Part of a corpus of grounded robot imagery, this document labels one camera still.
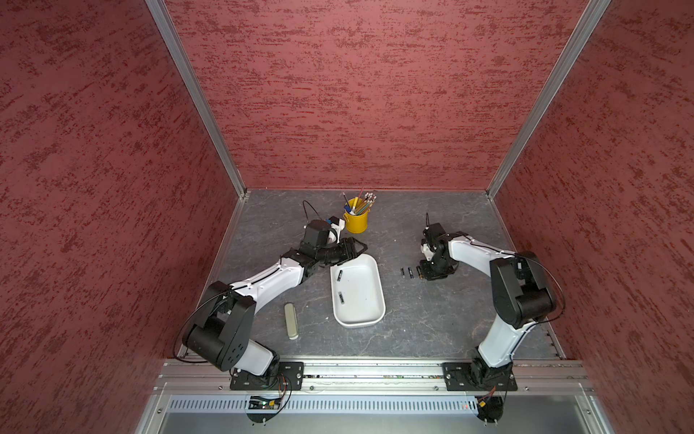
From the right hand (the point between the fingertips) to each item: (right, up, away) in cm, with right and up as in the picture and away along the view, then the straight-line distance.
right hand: (431, 279), depth 94 cm
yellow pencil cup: (-27, +20, +9) cm, 35 cm away
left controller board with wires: (-54, -29, -22) cm, 65 cm away
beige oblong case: (-47, -10, -13) cm, 50 cm away
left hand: (-25, +10, -10) cm, 29 cm away
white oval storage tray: (-26, -4, -4) cm, 27 cm away
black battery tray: (-33, +1, +1) cm, 33 cm away
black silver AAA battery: (-10, +3, +1) cm, 10 cm away
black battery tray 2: (-32, -5, -5) cm, 33 cm away
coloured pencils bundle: (-25, +27, +5) cm, 37 cm away
